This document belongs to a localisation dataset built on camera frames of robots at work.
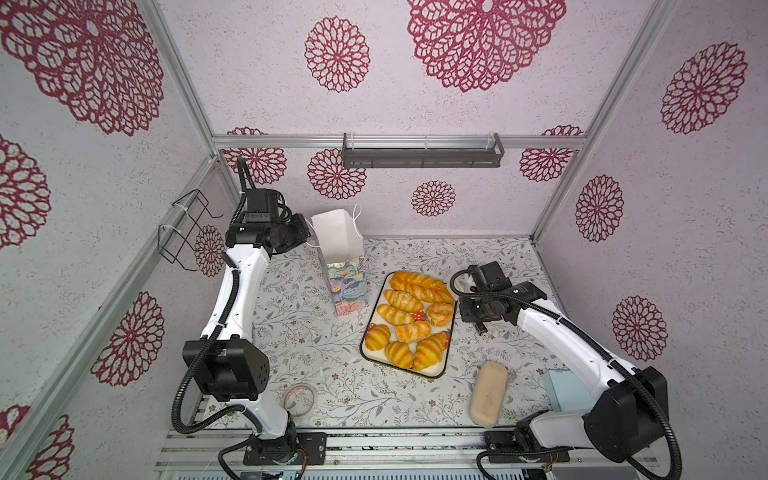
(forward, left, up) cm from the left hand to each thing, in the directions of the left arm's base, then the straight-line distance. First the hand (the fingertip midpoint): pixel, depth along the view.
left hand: (309, 232), depth 81 cm
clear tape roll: (-36, +3, -29) cm, 46 cm away
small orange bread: (-17, -29, -25) cm, 42 cm away
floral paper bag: (+12, -5, -14) cm, 19 cm away
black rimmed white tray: (-28, -35, -28) cm, 53 cm away
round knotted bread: (-11, -38, -26) cm, 47 cm away
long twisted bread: (+1, -33, -27) cm, 43 cm away
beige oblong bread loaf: (-34, -49, -25) cm, 65 cm away
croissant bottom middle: (-24, -25, -25) cm, 43 cm away
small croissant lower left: (-19, -18, -26) cm, 37 cm away
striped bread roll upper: (-6, -26, -26) cm, 37 cm away
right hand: (-15, -42, -15) cm, 47 cm away
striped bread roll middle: (-11, -23, -26) cm, 37 cm away
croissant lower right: (-24, -33, -25) cm, 47 cm away
